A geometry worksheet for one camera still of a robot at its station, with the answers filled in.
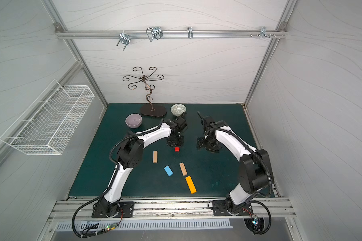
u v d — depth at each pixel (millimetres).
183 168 861
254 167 447
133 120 1068
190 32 783
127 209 734
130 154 571
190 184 811
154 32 766
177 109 1153
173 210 748
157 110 1141
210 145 728
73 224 664
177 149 940
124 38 764
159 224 703
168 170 861
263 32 763
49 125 688
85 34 782
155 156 911
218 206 741
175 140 837
